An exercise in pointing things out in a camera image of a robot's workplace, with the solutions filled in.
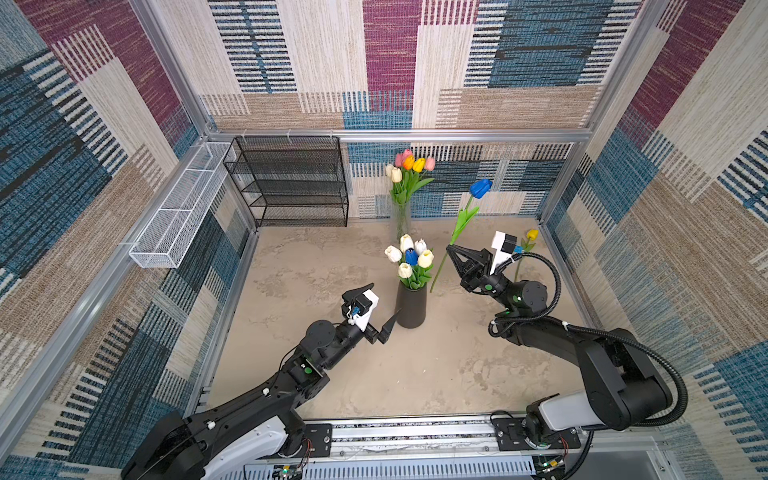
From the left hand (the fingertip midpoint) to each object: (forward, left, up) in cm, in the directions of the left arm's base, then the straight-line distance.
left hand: (385, 293), depth 71 cm
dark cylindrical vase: (+6, -8, -17) cm, 20 cm away
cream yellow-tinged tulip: (+3, -9, +9) cm, 13 cm away
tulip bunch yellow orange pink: (+39, -9, +6) cm, 40 cm away
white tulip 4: (+39, -3, -1) cm, 39 cm away
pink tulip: (+46, -5, +6) cm, 46 cm away
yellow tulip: (+37, -55, -22) cm, 70 cm away
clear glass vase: (+38, -6, -13) cm, 41 cm away
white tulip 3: (+3, -5, +5) cm, 7 cm away
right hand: (+7, -14, +7) cm, 17 cm away
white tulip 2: (+10, -9, +5) cm, 14 cm away
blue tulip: (+6, -6, +6) cm, 11 cm away
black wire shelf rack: (+53, +34, -8) cm, 63 cm away
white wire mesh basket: (+11, +51, +9) cm, 53 cm away
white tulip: (+10, -5, +6) cm, 13 cm away
